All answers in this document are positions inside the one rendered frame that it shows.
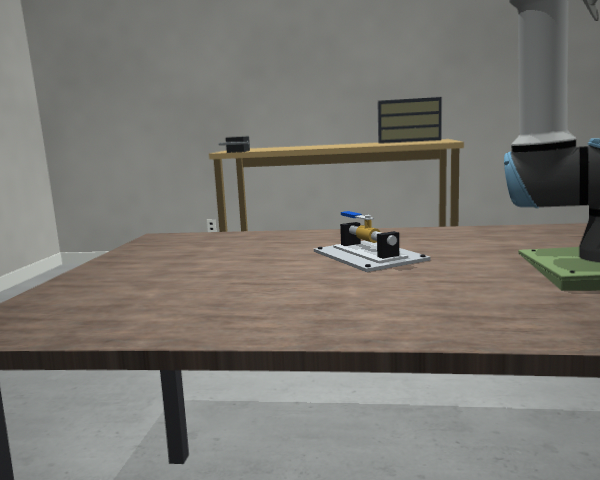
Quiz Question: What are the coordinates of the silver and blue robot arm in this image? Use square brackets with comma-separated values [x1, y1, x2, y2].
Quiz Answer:
[504, 0, 600, 263]

